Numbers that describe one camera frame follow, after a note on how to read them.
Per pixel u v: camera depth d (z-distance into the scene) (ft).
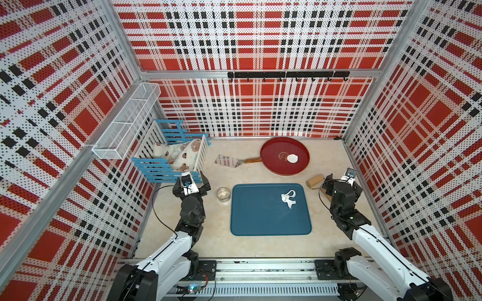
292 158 3.65
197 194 2.32
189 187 2.14
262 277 2.41
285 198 3.04
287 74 2.91
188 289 2.28
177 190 2.31
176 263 1.72
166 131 3.76
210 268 2.40
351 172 2.18
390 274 1.40
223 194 3.15
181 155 3.42
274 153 3.76
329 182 2.41
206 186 2.47
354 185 2.50
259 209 2.99
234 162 3.75
